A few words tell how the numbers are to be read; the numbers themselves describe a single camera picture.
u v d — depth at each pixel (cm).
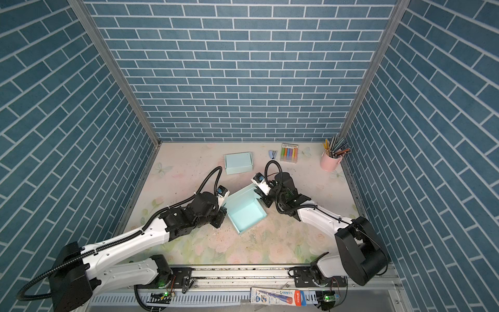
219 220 69
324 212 53
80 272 39
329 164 104
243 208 90
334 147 104
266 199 76
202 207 59
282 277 75
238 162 106
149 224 51
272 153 114
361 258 42
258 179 72
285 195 67
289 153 115
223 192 70
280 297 69
